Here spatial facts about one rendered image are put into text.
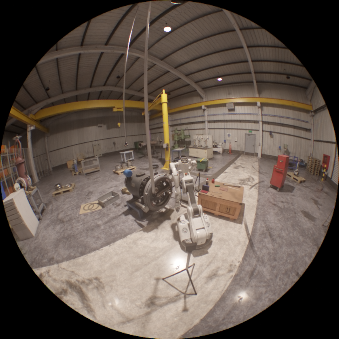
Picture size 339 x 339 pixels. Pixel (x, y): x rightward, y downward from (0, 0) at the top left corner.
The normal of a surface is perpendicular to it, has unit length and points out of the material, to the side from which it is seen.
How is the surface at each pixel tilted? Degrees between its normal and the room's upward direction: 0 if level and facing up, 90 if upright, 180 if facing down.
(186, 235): 38
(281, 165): 89
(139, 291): 0
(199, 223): 23
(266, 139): 90
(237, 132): 90
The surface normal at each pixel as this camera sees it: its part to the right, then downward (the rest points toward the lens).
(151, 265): -0.06, -0.95
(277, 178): -0.96, 0.13
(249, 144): -0.71, 0.25
